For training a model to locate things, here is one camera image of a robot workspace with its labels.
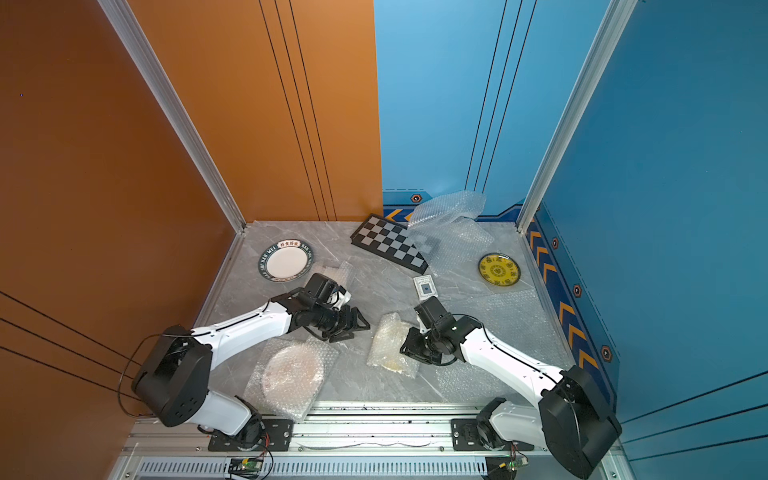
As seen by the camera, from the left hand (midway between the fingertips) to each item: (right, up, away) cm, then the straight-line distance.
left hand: (366, 326), depth 83 cm
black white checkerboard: (+7, +25, +29) cm, 39 cm away
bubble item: (+6, -5, +2) cm, 8 cm away
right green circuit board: (+34, -30, -14) cm, 47 cm away
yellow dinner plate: (+46, +15, +22) cm, 53 cm away
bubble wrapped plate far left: (-9, +13, +18) cm, 24 cm away
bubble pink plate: (-21, -13, -3) cm, 25 cm away
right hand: (+10, -6, -3) cm, 12 cm away
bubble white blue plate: (-33, +18, +26) cm, 45 cm away
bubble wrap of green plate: (+29, +30, +36) cm, 55 cm away
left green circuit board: (-29, -31, -12) cm, 44 cm away
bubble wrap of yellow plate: (+43, +5, +14) cm, 45 cm away
